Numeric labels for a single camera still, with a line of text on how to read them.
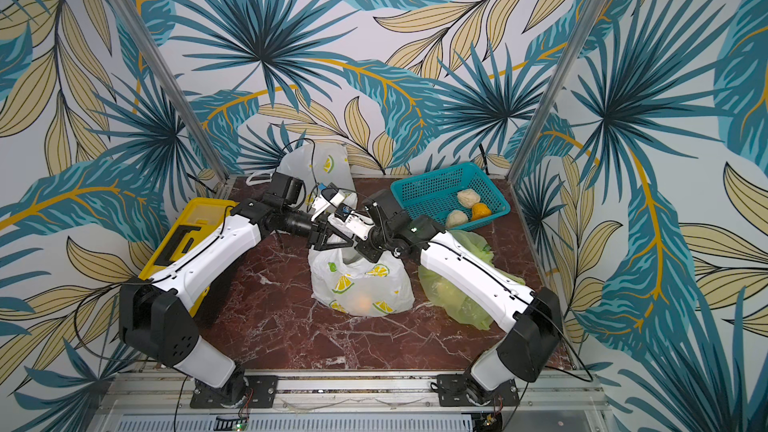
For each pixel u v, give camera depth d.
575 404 0.74
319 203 0.66
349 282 0.79
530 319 0.41
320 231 0.65
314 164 1.08
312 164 1.09
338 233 0.67
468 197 1.07
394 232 0.56
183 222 0.84
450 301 0.84
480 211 1.03
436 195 1.13
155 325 0.42
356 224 0.65
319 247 0.66
